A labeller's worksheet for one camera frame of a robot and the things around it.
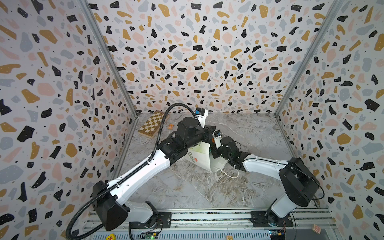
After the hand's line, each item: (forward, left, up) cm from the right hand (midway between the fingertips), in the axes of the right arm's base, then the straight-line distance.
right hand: (209, 142), depth 88 cm
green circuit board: (-44, +27, -13) cm, 54 cm away
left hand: (-6, -3, +22) cm, 23 cm away
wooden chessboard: (+20, +42, -11) cm, 48 cm away
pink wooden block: (-40, -51, -13) cm, 67 cm away
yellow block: (-45, +45, -10) cm, 64 cm away
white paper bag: (-11, +5, +4) cm, 13 cm away
